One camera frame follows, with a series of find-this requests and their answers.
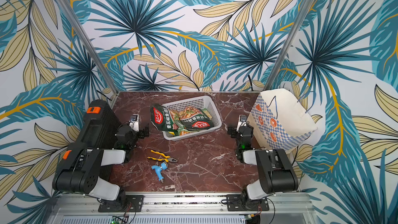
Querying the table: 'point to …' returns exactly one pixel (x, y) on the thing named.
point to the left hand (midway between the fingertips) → (140, 123)
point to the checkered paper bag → (279, 120)
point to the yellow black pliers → (167, 158)
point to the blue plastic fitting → (163, 166)
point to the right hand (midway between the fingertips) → (240, 123)
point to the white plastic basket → (205, 102)
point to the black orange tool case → (100, 124)
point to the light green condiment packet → (190, 116)
